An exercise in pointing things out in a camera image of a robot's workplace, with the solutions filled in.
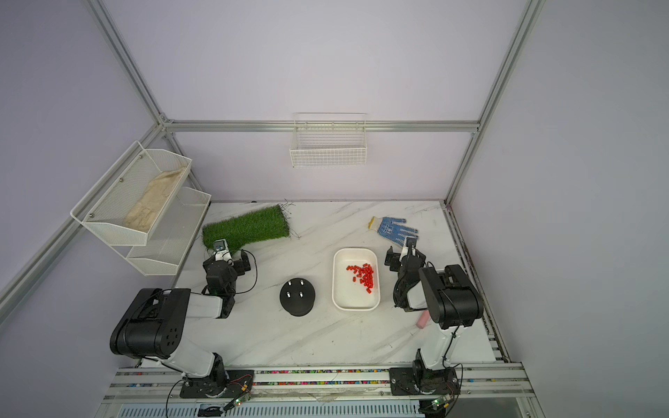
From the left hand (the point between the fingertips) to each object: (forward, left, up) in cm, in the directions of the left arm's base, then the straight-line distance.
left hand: (230, 256), depth 94 cm
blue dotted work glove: (+19, -61, -7) cm, 65 cm away
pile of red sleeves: (-3, -50, -6) cm, 51 cm away
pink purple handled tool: (-21, -68, -6) cm, 72 cm away
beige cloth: (+1, +18, +23) cm, 29 cm away
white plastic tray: (-7, -46, -8) cm, 47 cm away
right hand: (+4, -66, -3) cm, 66 cm away
